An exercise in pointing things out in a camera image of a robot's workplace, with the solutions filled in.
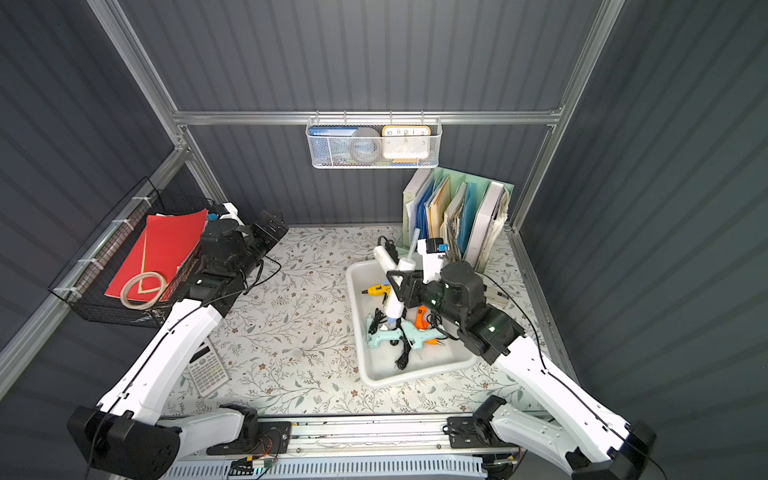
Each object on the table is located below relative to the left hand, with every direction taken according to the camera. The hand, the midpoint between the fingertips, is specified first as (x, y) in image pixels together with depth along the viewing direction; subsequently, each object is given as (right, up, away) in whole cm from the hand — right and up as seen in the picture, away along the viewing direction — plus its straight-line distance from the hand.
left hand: (272, 218), depth 72 cm
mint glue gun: (+36, -33, +13) cm, 50 cm away
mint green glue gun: (+24, -34, +15) cm, 44 cm away
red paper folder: (-27, -6, +1) cm, 27 cm away
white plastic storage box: (+25, -41, +13) cm, 50 cm away
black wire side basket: (-35, -14, -10) cm, 39 cm away
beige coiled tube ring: (-29, -20, -6) cm, 36 cm away
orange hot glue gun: (+39, -30, +19) cm, 53 cm away
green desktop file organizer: (+51, +4, +22) cm, 56 cm away
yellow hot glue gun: (+25, -21, +27) cm, 42 cm away
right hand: (+31, -13, -6) cm, 34 cm away
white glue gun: (+28, -10, -2) cm, 30 cm away
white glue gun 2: (+30, -20, -6) cm, 36 cm away
